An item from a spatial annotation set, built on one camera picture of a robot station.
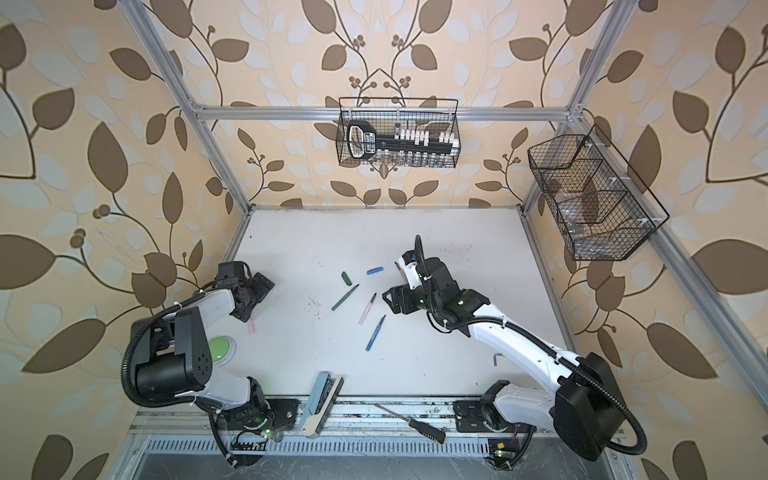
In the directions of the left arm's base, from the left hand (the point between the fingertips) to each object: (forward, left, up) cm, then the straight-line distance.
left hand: (264, 290), depth 94 cm
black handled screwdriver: (-36, -49, -1) cm, 61 cm away
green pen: (0, -25, -3) cm, 26 cm away
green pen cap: (+8, -25, -4) cm, 26 cm away
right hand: (-7, -42, +13) cm, 45 cm away
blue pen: (-12, -36, -3) cm, 38 cm away
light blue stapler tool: (-31, -25, 0) cm, 40 cm away
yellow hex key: (-17, -71, -3) cm, 73 cm away
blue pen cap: (+11, -35, -3) cm, 36 cm away
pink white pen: (-4, -33, -3) cm, 34 cm away
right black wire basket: (+9, -94, +32) cm, 99 cm away
